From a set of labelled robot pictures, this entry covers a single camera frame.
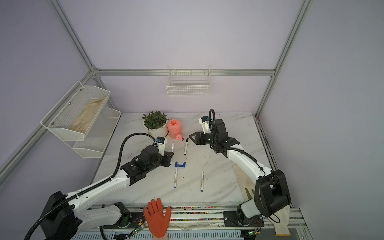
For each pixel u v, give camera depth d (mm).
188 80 956
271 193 421
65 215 388
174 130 1004
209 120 718
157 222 730
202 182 856
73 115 767
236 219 734
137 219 733
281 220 732
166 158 701
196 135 705
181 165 930
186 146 1010
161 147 715
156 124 924
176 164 930
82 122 763
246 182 860
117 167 543
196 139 742
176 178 879
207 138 726
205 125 737
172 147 811
